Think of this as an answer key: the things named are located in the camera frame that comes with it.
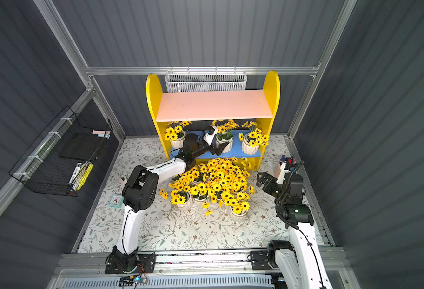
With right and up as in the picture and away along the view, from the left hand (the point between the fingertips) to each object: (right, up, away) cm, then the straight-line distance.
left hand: (220, 134), depth 89 cm
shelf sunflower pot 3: (+15, -3, -6) cm, 16 cm away
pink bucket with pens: (+26, -13, -23) cm, 37 cm away
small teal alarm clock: (-53, -34, 0) cm, 63 cm away
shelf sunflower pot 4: (0, -17, -3) cm, 17 cm away
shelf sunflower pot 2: (+2, +1, +2) cm, 3 cm away
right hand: (+21, -20, -13) cm, 32 cm away
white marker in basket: (-57, -18, -20) cm, 63 cm away
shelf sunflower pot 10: (-17, -22, -9) cm, 30 cm away
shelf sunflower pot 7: (-1, -29, -9) cm, 30 cm away
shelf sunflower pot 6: (+7, -23, -9) cm, 25 cm away
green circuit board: (-37, -61, -17) cm, 74 cm away
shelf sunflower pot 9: (-18, -29, -12) cm, 36 cm away
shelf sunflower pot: (-22, 0, -5) cm, 22 cm away
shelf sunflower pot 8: (-10, -27, -9) cm, 30 cm away
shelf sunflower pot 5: (+9, -18, 0) cm, 20 cm away
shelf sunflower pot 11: (+7, -31, -12) cm, 34 cm away
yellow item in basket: (-53, -19, -20) cm, 60 cm away
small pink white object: (-53, -25, +7) cm, 59 cm away
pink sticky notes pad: (-59, 0, -4) cm, 59 cm away
